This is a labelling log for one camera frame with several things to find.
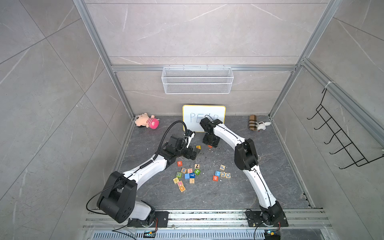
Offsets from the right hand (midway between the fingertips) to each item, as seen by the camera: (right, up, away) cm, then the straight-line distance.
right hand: (209, 144), depth 103 cm
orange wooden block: (-18, -23, -21) cm, 35 cm away
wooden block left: (-17, -15, -13) cm, 26 cm away
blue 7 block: (-12, -17, -15) cm, 26 cm away
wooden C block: (+6, -16, -15) cm, 23 cm away
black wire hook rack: (+57, +5, -37) cm, 69 cm away
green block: (-20, -17, -15) cm, 30 cm away
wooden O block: (+10, -17, -15) cm, 25 cm away
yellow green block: (-21, -19, -17) cm, 34 cm away
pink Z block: (-19, -20, -19) cm, 34 cm away
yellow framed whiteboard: (-12, +20, -2) cm, 24 cm away
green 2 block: (-9, -15, -14) cm, 22 cm away
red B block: (+2, -18, -17) cm, 25 cm away
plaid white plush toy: (+35, +13, +7) cm, 38 cm away
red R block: (-20, -11, -10) cm, 25 cm away
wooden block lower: (-12, -19, -17) cm, 29 cm away
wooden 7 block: (-9, -12, -12) cm, 20 cm away
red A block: (0, -1, -5) cm, 5 cm away
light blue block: (-15, -18, -15) cm, 28 cm away
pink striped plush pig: (-48, +17, +5) cm, 51 cm away
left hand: (-10, +2, -17) cm, 20 cm away
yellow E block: (-8, -1, -3) cm, 8 cm away
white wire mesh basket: (-9, +44, -2) cm, 45 cm away
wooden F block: (+7, -13, -12) cm, 19 cm away
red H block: (-13, -15, -13) cm, 24 cm away
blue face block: (+3, -16, -15) cm, 22 cm away
